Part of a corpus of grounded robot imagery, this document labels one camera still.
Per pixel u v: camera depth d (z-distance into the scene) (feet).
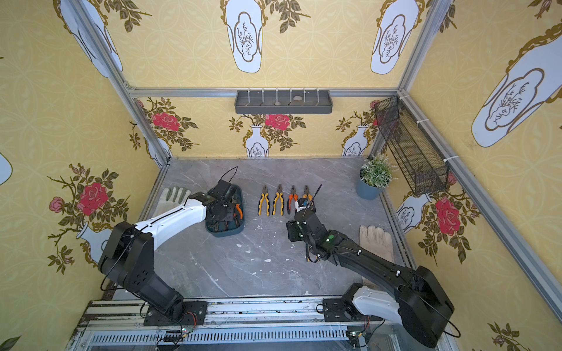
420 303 1.32
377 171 3.09
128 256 1.47
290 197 3.40
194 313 2.40
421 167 2.87
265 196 3.41
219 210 2.21
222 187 2.43
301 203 2.40
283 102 3.02
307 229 2.03
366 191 3.24
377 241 2.96
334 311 2.42
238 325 2.40
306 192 3.49
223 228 3.10
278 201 3.38
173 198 3.40
